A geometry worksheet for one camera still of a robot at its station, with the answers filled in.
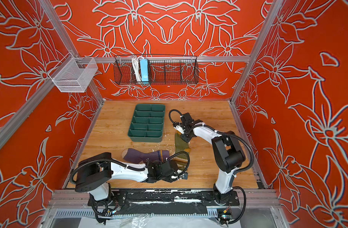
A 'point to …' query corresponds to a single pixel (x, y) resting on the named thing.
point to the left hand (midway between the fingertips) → (177, 167)
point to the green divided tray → (147, 123)
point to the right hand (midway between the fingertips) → (184, 134)
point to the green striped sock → (181, 145)
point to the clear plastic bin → (73, 74)
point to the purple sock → (138, 156)
